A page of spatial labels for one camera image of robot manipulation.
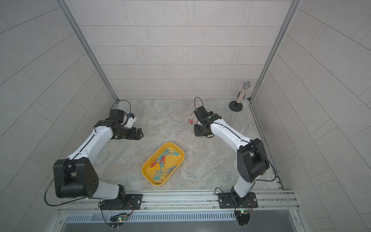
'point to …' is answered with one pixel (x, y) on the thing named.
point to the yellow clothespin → (156, 167)
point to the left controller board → (117, 220)
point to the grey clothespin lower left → (159, 172)
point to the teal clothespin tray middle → (162, 165)
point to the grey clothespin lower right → (170, 170)
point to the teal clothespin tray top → (167, 152)
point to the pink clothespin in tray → (153, 164)
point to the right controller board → (243, 216)
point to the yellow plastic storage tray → (171, 160)
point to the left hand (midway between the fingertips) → (138, 132)
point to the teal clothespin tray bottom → (157, 178)
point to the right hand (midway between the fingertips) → (197, 132)
